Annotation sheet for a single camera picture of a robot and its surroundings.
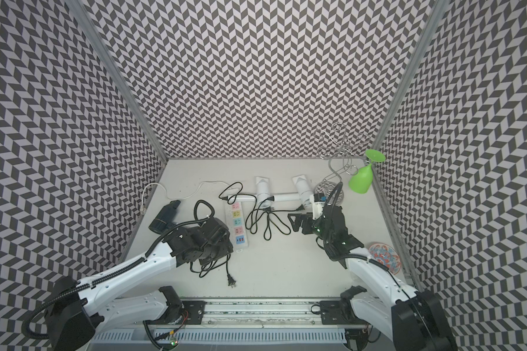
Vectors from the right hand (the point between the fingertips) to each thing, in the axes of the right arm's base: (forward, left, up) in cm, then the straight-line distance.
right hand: (297, 219), depth 83 cm
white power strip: (+5, +26, -8) cm, 28 cm away
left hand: (-11, +27, -4) cm, 29 cm away
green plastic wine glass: (+11, -24, +9) cm, 28 cm away
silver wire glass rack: (+20, -16, +18) cm, 32 cm away
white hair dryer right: (+20, -5, -7) cm, 22 cm away
